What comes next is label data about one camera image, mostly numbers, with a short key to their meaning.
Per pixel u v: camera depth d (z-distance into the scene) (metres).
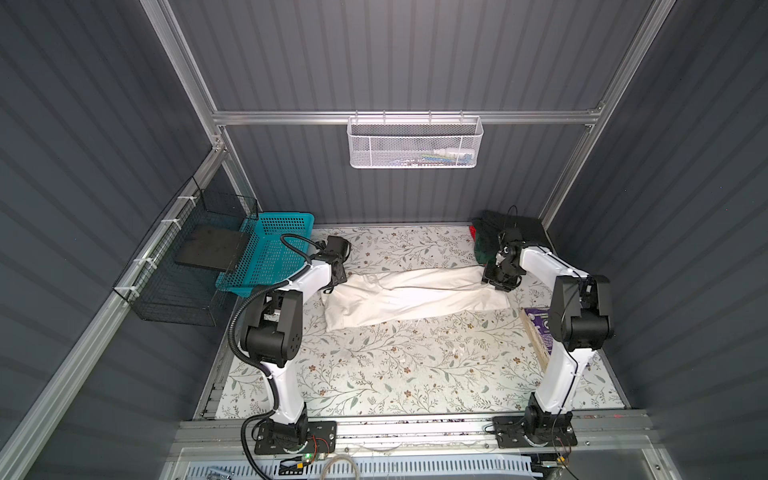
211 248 0.77
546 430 0.67
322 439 0.72
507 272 0.84
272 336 0.51
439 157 0.93
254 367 0.52
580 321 0.53
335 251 0.80
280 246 0.78
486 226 1.08
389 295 0.98
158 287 0.67
